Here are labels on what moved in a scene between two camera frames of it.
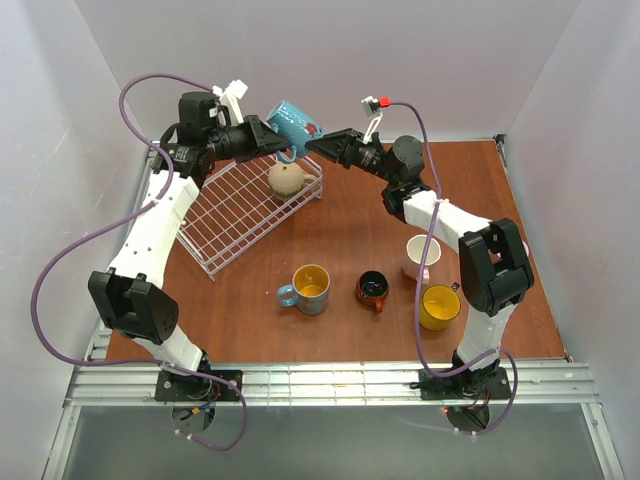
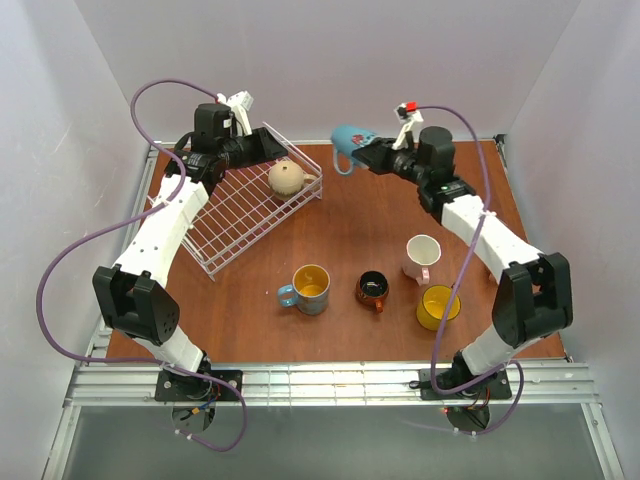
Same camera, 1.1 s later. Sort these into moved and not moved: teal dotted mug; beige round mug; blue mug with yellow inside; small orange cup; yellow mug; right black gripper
Moved: right black gripper; teal dotted mug
Not moved: beige round mug; small orange cup; blue mug with yellow inside; yellow mug
